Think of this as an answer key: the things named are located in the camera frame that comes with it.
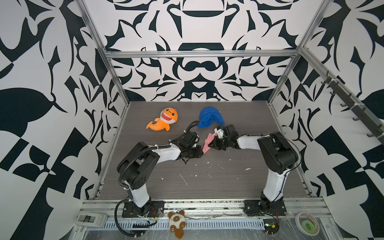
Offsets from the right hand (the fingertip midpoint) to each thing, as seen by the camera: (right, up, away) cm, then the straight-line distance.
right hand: (209, 143), depth 96 cm
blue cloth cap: (-1, +18, +9) cm, 20 cm away
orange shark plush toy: (-27, +17, +5) cm, 33 cm away
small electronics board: (+26, -34, -25) cm, 50 cm away
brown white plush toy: (-18, -31, -27) cm, 45 cm away
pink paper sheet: (0, +3, +2) cm, 4 cm away
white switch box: (-57, -30, -26) cm, 70 cm away
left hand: (-4, -3, -5) cm, 7 cm away
